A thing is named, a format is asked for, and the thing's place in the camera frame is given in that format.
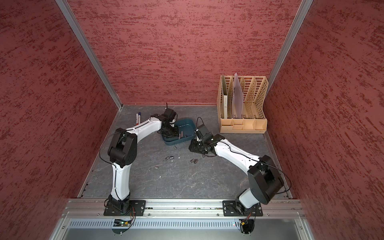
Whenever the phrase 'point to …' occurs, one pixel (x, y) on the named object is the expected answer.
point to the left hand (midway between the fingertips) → (176, 137)
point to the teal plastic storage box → (186, 128)
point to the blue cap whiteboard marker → (139, 118)
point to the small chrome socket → (175, 147)
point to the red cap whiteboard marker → (137, 119)
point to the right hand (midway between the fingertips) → (191, 151)
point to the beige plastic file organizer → (254, 88)
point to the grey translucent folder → (237, 100)
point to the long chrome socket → (182, 134)
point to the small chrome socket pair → (194, 160)
